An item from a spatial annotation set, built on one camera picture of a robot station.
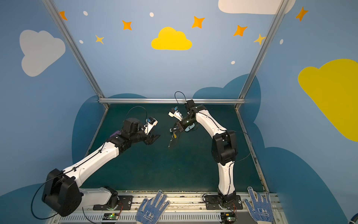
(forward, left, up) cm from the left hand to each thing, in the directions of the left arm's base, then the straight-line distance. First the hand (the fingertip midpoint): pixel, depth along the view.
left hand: (157, 131), depth 81 cm
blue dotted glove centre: (-37, +2, -19) cm, 42 cm away
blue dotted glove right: (-37, -57, -19) cm, 71 cm away
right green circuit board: (-39, -39, -20) cm, 59 cm away
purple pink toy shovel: (+12, +34, -20) cm, 41 cm away
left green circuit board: (-40, +22, -20) cm, 50 cm away
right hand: (+5, -9, -4) cm, 11 cm away
